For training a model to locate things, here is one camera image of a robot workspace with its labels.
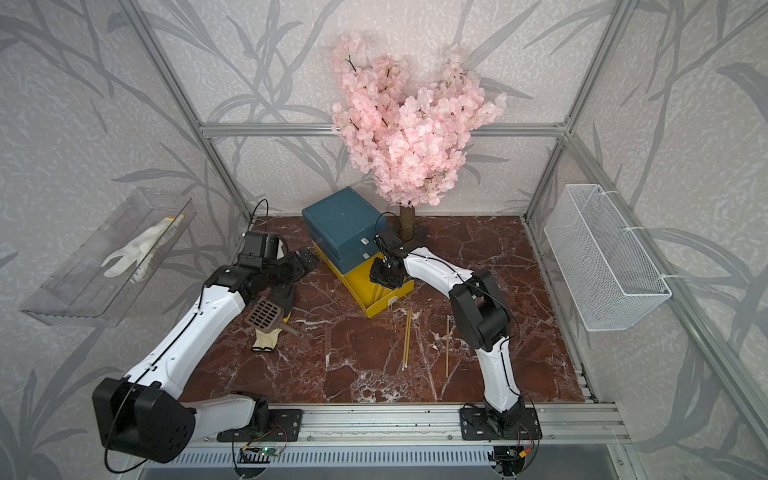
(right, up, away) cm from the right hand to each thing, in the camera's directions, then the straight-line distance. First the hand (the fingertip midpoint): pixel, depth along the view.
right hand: (373, 278), depth 94 cm
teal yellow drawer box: (-8, +16, -6) cm, 19 cm away
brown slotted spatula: (-32, -11, -5) cm, 34 cm away
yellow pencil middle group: (+11, -18, -5) cm, 21 cm away
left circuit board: (-22, -38, -24) cm, 50 cm away
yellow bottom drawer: (0, -7, +4) cm, 8 cm away
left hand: (-15, +5, -13) cm, 21 cm away
